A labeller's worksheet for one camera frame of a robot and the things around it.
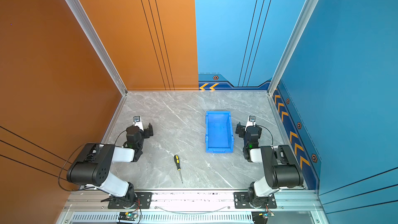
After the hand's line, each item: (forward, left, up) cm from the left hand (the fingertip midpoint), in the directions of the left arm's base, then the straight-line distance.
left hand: (142, 123), depth 94 cm
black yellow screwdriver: (-21, -24, -6) cm, 32 cm away
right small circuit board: (-45, -64, -8) cm, 79 cm away
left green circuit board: (-46, -4, -8) cm, 46 cm away
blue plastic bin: (-5, -48, -6) cm, 48 cm away
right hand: (0, -64, +1) cm, 64 cm away
